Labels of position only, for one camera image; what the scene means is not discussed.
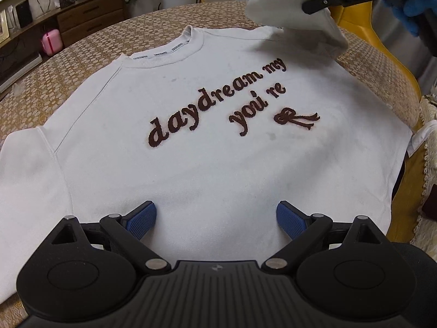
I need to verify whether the white daydream sweatshirt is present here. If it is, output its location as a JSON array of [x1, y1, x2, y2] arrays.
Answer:
[[1, 0, 411, 299]]

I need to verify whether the blue gloved right hand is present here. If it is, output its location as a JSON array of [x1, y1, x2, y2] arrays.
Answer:
[[383, 0, 437, 37]]

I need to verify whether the yellow chair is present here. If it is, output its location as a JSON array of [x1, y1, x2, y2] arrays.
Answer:
[[315, 0, 424, 243]]

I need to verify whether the gold floral tablecloth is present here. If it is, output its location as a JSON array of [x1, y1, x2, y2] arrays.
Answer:
[[1, 2, 412, 327]]

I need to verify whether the white flat box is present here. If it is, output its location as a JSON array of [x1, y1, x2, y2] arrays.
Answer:
[[0, 53, 43, 93]]

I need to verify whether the pink case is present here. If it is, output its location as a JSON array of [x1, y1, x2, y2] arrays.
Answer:
[[41, 29, 63, 56]]

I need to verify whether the wooden tv cabinet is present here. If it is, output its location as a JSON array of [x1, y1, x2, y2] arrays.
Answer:
[[1, 0, 127, 83]]

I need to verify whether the black speaker box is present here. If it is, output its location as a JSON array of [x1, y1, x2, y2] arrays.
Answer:
[[16, 0, 33, 28]]

